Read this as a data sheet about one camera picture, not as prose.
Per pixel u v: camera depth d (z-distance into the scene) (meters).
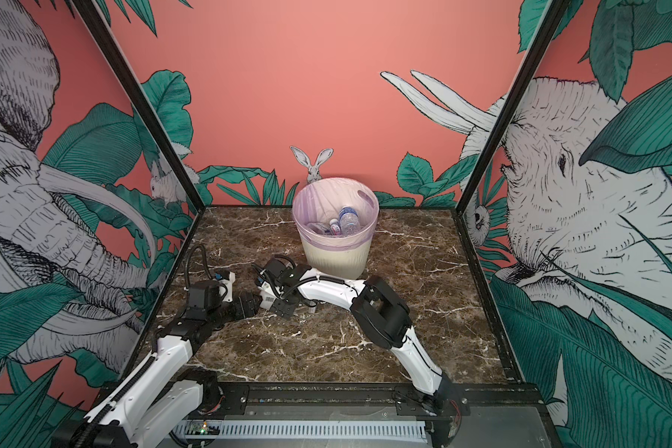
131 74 0.82
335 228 0.92
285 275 0.71
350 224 0.84
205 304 0.64
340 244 0.76
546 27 0.72
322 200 0.94
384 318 0.53
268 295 0.82
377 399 0.75
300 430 0.70
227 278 0.77
